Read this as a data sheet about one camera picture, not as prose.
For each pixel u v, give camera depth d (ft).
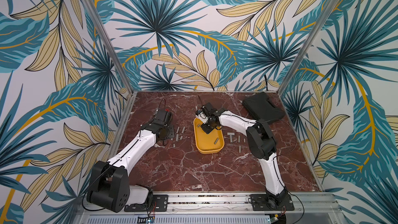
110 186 1.32
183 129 3.21
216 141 3.10
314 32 2.81
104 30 2.81
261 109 3.45
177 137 3.11
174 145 3.03
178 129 3.20
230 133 3.13
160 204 2.40
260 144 1.82
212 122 2.45
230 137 3.12
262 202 2.39
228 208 2.40
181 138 3.11
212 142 3.04
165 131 2.35
